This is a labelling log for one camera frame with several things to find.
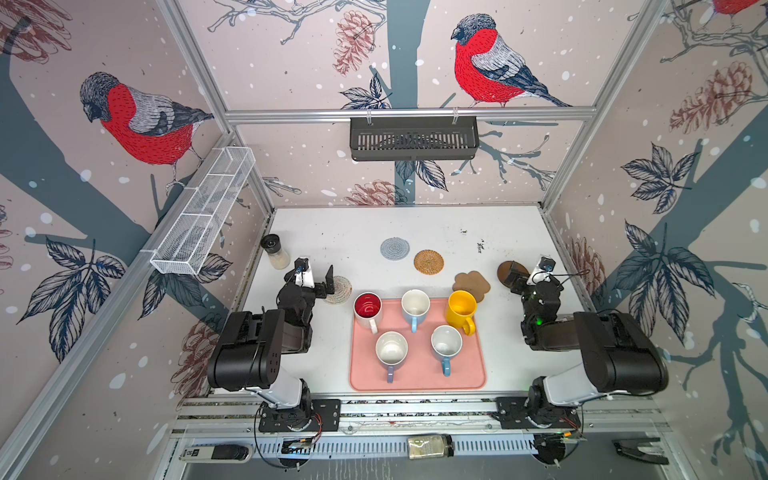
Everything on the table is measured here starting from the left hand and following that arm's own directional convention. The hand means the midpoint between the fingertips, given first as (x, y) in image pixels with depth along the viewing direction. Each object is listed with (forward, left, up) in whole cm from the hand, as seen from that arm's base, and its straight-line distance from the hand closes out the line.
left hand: (320, 260), depth 90 cm
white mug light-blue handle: (-10, -29, -10) cm, 33 cm away
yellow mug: (-12, -43, -11) cm, 46 cm away
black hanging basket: (+43, -30, +15) cm, 55 cm away
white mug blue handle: (-22, -38, -10) cm, 45 cm away
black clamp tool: (-46, -81, -11) cm, 94 cm away
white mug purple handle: (-23, -22, -11) cm, 34 cm away
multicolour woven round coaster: (-4, -5, -13) cm, 14 cm away
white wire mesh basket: (-8, +28, +18) cm, 34 cm away
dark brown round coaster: (+5, -61, -11) cm, 62 cm away
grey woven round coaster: (+13, -23, -12) cm, 29 cm away
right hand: (0, -64, -2) cm, 64 cm away
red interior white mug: (-12, -14, -10) cm, 21 cm away
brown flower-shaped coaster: (-1, -49, -12) cm, 51 cm away
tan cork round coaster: (+7, -35, -13) cm, 38 cm away
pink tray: (-29, -31, -12) cm, 44 cm away
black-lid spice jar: (+6, +16, -7) cm, 19 cm away
